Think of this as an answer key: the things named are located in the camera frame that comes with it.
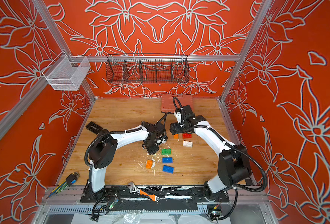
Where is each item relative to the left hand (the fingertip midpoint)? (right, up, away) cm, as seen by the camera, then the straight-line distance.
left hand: (153, 148), depth 89 cm
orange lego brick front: (-2, -8, -6) cm, 10 cm away
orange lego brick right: (+15, +7, +5) cm, 18 cm away
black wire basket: (-6, +56, +11) cm, 58 cm away
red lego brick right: (+23, +8, +5) cm, 24 cm away
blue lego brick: (+9, -5, -6) cm, 12 cm away
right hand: (+14, +15, -4) cm, 21 cm away
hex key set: (-46, -14, -13) cm, 50 cm away
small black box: (-45, +12, +11) cm, 48 cm away
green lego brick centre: (+8, -1, -2) cm, 8 cm away
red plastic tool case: (+10, +30, +21) cm, 38 cm away
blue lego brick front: (+9, -10, -9) cm, 16 cm away
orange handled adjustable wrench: (-9, -18, -15) cm, 26 cm away
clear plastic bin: (-59, +51, +2) cm, 78 cm away
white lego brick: (+22, +3, 0) cm, 23 cm away
